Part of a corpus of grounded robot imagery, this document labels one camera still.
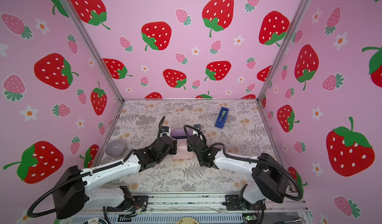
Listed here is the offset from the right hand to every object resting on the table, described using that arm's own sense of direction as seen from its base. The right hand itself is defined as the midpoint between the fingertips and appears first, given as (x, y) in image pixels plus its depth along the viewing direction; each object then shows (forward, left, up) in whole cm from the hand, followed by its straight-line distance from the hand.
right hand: (189, 138), depth 84 cm
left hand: (-4, +7, 0) cm, 8 cm away
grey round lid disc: (-7, +48, -10) cm, 50 cm away
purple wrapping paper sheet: (0, +5, +1) cm, 5 cm away
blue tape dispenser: (+24, -19, -8) cm, 32 cm away
